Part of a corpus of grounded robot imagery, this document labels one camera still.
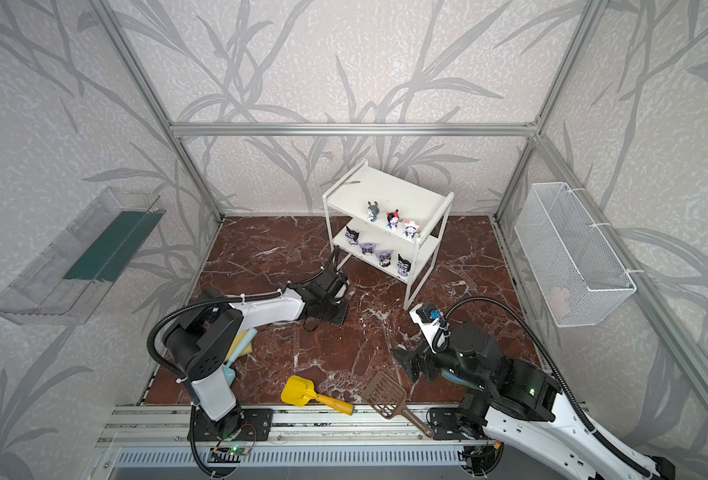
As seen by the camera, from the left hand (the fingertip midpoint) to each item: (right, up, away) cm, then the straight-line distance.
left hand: (350, 305), depth 93 cm
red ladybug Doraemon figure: (+12, +26, -22) cm, 36 cm away
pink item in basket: (+54, +6, -20) cm, 57 cm away
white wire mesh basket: (+50, +14, -32) cm, 61 cm away
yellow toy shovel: (-12, -19, -15) cm, 27 cm away
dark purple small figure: (+6, +18, -7) cm, 20 cm away
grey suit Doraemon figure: (+7, +28, -21) cm, 36 cm away
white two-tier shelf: (0, +30, -14) cm, 33 cm away
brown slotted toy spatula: (+11, -21, -15) cm, 28 cm away
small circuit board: (-26, -30, -22) cm, 46 cm away
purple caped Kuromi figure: (+10, +16, -11) cm, 22 cm away
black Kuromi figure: (+16, +14, -13) cm, 24 cm away
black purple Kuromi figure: (+1, +22, -5) cm, 22 cm away
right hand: (+15, +1, -26) cm, 30 cm away
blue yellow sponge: (+23, -5, -39) cm, 45 cm away
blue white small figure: (+16, +23, -25) cm, 38 cm away
